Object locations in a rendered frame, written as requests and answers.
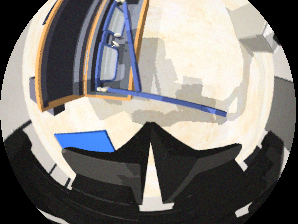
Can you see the blue glasses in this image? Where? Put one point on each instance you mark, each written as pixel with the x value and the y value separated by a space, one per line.
pixel 107 61

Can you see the blue notebook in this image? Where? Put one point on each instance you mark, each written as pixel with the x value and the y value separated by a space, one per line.
pixel 91 140

